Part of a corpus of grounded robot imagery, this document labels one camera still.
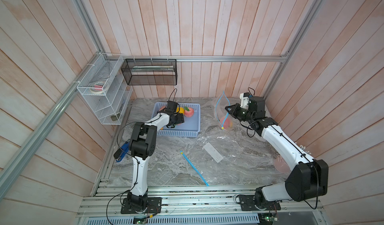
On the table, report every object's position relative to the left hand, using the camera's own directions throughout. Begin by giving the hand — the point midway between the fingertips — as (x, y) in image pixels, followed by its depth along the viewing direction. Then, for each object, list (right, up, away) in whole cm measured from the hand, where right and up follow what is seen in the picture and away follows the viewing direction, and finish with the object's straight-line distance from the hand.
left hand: (179, 121), depth 105 cm
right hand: (+27, +9, -23) cm, 37 cm away
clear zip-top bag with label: (+24, -23, -15) cm, 36 cm away
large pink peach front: (+31, -1, -16) cm, 35 cm away
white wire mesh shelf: (-34, +9, -28) cm, 45 cm away
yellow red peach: (+1, +8, +3) cm, 9 cm away
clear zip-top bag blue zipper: (+26, +12, -23) cm, 36 cm away
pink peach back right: (+7, +6, +1) cm, 9 cm away
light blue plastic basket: (+8, -5, 0) cm, 10 cm away
